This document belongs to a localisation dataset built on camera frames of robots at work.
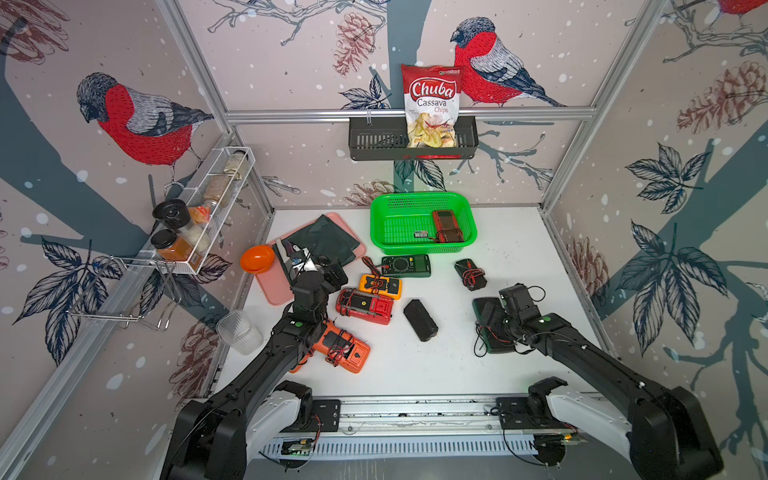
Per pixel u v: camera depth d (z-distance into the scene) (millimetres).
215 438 393
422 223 1163
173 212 620
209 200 755
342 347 797
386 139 1070
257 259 1016
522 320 655
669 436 393
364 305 889
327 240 1106
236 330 901
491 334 835
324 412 732
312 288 615
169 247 596
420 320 868
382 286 928
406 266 1005
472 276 951
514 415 728
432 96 819
